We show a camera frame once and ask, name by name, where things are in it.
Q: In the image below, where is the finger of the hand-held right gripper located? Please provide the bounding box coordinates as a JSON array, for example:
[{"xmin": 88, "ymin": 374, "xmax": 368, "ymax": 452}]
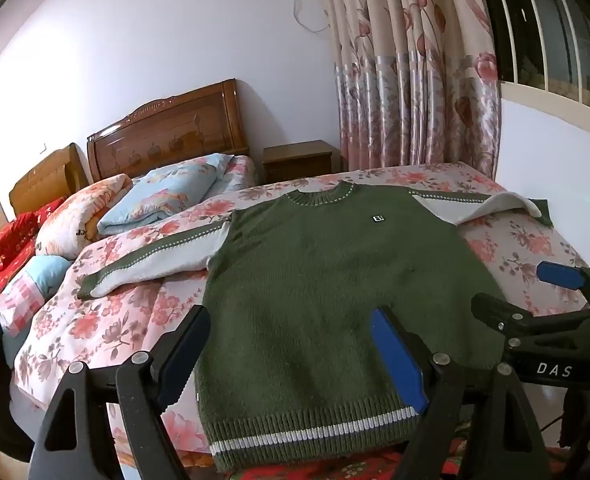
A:
[
  {"xmin": 536, "ymin": 260, "xmax": 590, "ymax": 311},
  {"xmin": 471, "ymin": 292, "xmax": 590, "ymax": 347}
]

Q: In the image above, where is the wooden nightstand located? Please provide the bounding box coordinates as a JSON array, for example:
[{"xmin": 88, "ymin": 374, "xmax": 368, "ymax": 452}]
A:
[{"xmin": 261, "ymin": 140, "xmax": 343, "ymax": 186}]

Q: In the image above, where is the floral bed sheet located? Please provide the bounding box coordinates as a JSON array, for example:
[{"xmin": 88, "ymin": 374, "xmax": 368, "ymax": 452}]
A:
[{"xmin": 12, "ymin": 160, "xmax": 590, "ymax": 480}]

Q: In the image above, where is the red quilt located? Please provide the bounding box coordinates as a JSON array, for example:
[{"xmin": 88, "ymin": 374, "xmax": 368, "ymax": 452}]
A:
[{"xmin": 0, "ymin": 196, "xmax": 68, "ymax": 311}]

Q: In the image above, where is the floral curtain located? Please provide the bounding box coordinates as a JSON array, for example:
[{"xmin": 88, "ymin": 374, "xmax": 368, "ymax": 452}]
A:
[{"xmin": 315, "ymin": 0, "xmax": 503, "ymax": 181}]

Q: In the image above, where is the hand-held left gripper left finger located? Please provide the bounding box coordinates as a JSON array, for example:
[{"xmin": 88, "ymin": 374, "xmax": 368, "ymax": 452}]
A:
[{"xmin": 27, "ymin": 304, "xmax": 212, "ymax": 480}]

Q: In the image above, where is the small wooden headboard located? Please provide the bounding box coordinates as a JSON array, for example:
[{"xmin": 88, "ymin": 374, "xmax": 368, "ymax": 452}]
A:
[{"xmin": 8, "ymin": 142, "xmax": 92, "ymax": 218}]

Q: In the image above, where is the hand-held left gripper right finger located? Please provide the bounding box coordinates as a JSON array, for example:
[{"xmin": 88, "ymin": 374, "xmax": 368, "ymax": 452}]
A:
[{"xmin": 370, "ymin": 307, "xmax": 553, "ymax": 480}]

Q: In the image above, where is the barred window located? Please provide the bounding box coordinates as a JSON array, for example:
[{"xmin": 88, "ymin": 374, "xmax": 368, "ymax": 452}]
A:
[{"xmin": 475, "ymin": 0, "xmax": 590, "ymax": 121}]

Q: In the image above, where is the large wooden headboard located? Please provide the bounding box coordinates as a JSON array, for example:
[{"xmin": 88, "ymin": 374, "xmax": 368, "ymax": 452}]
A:
[{"xmin": 86, "ymin": 78, "xmax": 251, "ymax": 183}]

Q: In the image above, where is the blue pink checked pillow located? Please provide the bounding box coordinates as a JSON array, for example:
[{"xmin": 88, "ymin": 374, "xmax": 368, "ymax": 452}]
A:
[{"xmin": 0, "ymin": 255, "xmax": 73, "ymax": 366}]

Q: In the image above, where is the red floral cloth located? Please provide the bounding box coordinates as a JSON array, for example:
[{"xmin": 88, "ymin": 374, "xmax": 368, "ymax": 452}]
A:
[{"xmin": 320, "ymin": 437, "xmax": 481, "ymax": 480}]

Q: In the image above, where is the pink checkered cloth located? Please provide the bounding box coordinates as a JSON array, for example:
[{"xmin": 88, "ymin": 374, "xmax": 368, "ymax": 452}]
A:
[{"xmin": 0, "ymin": 270, "xmax": 48, "ymax": 337}]

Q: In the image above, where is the light blue floral pillow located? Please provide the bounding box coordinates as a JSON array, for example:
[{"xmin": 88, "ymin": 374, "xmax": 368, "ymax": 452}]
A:
[{"xmin": 96, "ymin": 153, "xmax": 236, "ymax": 238}]

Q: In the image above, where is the green knit sweater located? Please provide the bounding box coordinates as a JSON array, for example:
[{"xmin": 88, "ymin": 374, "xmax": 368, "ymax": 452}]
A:
[{"xmin": 77, "ymin": 181, "xmax": 555, "ymax": 473}]

